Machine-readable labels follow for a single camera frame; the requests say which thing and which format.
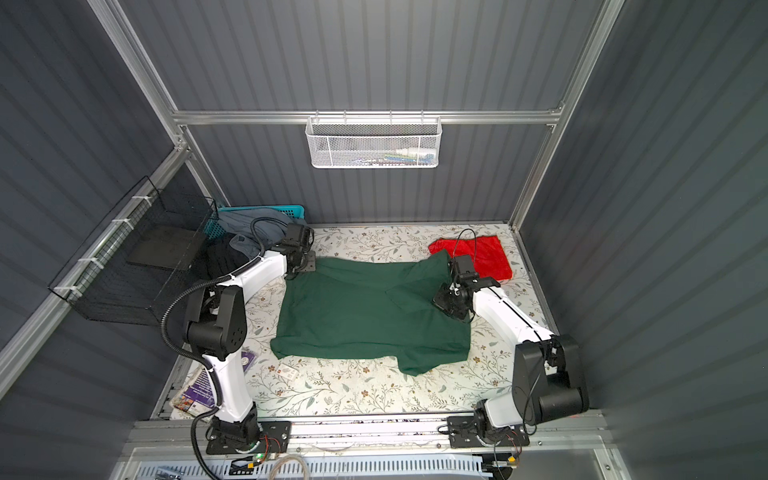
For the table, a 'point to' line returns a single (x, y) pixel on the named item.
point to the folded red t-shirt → (486, 252)
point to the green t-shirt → (361, 307)
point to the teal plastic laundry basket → (214, 230)
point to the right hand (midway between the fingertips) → (440, 305)
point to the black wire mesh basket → (126, 265)
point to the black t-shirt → (220, 258)
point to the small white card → (286, 372)
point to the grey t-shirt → (256, 230)
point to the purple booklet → (197, 398)
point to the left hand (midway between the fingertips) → (302, 261)
